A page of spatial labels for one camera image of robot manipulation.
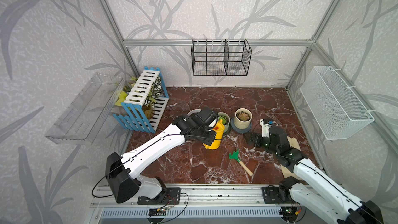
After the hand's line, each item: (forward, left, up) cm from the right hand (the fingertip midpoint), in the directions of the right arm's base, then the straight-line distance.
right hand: (249, 133), depth 82 cm
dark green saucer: (+6, +11, -11) cm, 17 cm away
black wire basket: (+50, +13, +14) cm, 53 cm away
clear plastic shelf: (-5, +75, +20) cm, 78 cm away
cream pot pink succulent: (+12, +1, -4) cm, 13 cm away
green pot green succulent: (+11, +11, -4) cm, 16 cm away
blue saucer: (+8, +1, -11) cm, 14 cm away
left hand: (-6, +20, +6) cm, 21 cm away
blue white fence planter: (+8, +53, +15) cm, 56 cm away
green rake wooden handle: (-7, +7, -12) cm, 16 cm away
